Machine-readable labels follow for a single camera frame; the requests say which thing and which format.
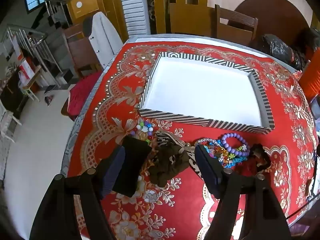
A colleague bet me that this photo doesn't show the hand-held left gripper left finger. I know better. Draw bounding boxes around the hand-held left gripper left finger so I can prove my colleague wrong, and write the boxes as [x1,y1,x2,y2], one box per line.
[29,144,127,240]

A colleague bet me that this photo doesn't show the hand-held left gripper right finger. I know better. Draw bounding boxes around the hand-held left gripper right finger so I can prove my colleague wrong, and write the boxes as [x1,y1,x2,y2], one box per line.
[194,145,292,240]

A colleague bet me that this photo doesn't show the rainbow bead bracelet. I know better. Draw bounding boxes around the rainbow bead bracelet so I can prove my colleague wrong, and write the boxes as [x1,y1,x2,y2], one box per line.
[205,144,230,163]

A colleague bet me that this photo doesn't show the black cloth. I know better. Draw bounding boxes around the black cloth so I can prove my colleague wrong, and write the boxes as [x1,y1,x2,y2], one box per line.
[112,136,153,197]

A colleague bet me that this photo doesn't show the blue bead bracelet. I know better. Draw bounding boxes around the blue bead bracelet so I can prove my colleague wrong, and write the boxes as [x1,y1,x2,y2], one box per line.
[222,157,244,169]

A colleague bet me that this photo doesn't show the silver glitter bangle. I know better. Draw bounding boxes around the silver glitter bangle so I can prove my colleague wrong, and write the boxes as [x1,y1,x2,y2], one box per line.
[194,137,218,148]

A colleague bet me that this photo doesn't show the brown scrunchie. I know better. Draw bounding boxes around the brown scrunchie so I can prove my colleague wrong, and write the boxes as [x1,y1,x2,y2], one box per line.
[149,144,190,188]

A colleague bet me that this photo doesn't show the purple bead bracelet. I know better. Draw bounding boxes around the purple bead bracelet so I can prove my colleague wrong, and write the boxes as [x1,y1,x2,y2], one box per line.
[220,133,250,157]

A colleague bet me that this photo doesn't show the leopard print hair bow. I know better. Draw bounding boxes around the leopard print hair bow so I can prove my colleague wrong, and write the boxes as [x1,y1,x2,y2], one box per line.
[152,130,203,178]

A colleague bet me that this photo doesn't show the black scrunchie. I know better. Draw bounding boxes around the black scrunchie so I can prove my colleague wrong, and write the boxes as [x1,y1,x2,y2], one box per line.
[250,144,272,173]

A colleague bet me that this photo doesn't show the multicoloured round bead bracelet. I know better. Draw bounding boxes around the multicoloured round bead bracelet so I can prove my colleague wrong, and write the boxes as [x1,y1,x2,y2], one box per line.
[130,121,157,143]

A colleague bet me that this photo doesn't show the striped tray with white inside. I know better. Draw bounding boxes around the striped tray with white inside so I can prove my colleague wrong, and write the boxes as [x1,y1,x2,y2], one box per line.
[138,52,275,134]

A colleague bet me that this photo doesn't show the dark red scrunchie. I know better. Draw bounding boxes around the dark red scrunchie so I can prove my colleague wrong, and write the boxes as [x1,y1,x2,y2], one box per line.
[239,162,258,181]

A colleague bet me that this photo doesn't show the red gold patterned tablecloth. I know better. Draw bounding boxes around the red gold patterned tablecloth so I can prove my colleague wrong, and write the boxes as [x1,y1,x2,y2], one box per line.
[67,41,319,240]

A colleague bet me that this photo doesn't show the red seat cushion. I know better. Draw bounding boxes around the red seat cushion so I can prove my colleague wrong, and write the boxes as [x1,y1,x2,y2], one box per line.
[61,72,103,120]

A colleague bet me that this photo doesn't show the dark wooden chair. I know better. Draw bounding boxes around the dark wooden chair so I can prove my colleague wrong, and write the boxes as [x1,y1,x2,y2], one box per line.
[61,25,110,80]

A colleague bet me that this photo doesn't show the red white box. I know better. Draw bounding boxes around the red white box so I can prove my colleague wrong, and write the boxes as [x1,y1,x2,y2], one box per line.
[17,57,38,85]

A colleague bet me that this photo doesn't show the white jacket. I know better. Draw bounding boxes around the white jacket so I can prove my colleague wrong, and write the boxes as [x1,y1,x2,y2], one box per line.
[89,12,123,69]

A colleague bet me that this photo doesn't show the white grey table undercloth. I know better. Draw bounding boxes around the white grey table undercloth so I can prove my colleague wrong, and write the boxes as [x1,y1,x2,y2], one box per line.
[61,34,320,240]

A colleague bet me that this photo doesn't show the orange plastic basket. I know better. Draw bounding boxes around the orange plastic basket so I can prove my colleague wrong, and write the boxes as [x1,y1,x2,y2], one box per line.
[299,57,320,100]

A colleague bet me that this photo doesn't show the brown wooden slatted chair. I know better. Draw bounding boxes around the brown wooden slatted chair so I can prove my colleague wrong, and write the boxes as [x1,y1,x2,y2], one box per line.
[215,4,258,47]

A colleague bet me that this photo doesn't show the yellow wooden chair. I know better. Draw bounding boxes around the yellow wooden chair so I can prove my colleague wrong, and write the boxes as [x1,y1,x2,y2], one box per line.
[167,2,216,38]

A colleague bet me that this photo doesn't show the metal stair railing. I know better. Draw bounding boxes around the metal stair railing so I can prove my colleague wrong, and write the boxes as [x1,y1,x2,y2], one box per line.
[0,24,65,88]

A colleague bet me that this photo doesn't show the white louvered door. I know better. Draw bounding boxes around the white louvered door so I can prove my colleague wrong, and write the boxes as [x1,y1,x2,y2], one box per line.
[118,0,150,39]

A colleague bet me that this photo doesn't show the round brown tabletop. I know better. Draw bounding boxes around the round brown tabletop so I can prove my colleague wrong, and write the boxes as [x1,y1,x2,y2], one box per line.
[227,0,313,48]

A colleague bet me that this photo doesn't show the yellow wooden door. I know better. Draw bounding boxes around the yellow wooden door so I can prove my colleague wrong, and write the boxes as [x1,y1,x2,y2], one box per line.
[66,0,100,25]

